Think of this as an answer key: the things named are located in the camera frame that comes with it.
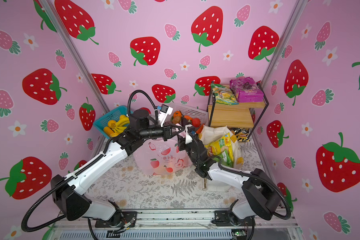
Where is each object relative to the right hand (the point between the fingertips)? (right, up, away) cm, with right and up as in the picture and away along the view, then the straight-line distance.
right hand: (181, 131), depth 78 cm
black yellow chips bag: (+40, -2, +20) cm, 45 cm away
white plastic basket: (+9, +14, +36) cm, 40 cm away
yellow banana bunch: (-49, +2, +28) cm, 56 cm away
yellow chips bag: (+24, -9, +6) cm, 26 cm away
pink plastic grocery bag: (-13, -15, +4) cm, 20 cm away
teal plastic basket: (-52, +12, +34) cm, 64 cm away
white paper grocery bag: (+16, -2, +9) cm, 19 cm away
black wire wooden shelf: (+44, +11, +29) cm, 54 cm away
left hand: (+2, +1, -14) cm, 14 cm away
